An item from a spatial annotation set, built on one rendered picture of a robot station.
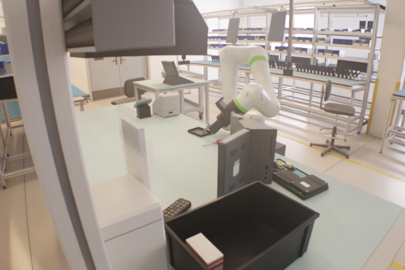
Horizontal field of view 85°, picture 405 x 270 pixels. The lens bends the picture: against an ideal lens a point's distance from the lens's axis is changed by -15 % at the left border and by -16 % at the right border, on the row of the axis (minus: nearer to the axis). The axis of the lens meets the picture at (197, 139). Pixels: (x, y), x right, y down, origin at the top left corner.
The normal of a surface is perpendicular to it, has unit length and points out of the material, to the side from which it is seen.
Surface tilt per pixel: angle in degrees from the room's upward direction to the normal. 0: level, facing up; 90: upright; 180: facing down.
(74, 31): 90
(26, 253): 0
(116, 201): 0
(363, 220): 0
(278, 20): 80
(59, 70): 90
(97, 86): 90
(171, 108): 90
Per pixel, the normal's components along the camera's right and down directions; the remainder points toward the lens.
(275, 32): -0.78, 0.07
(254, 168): -0.02, 0.37
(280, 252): 0.58, 0.29
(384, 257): -0.01, -0.93
